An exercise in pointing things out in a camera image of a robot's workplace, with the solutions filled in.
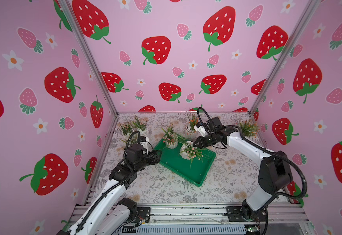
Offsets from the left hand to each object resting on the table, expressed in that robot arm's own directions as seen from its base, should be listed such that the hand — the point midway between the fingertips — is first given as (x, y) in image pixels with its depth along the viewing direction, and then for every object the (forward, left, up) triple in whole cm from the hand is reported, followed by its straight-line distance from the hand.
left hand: (159, 152), depth 77 cm
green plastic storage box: (-4, -20, -14) cm, 25 cm away
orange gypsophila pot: (+26, -19, -9) cm, 33 cm away
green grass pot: (+22, -58, -6) cm, 62 cm away
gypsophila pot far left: (+22, +24, -5) cm, 33 cm away
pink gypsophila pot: (+17, -6, -12) cm, 22 cm away
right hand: (+7, -18, -4) cm, 20 cm away
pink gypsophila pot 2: (-1, -16, +2) cm, 16 cm away
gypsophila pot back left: (+24, +15, -6) cm, 29 cm away
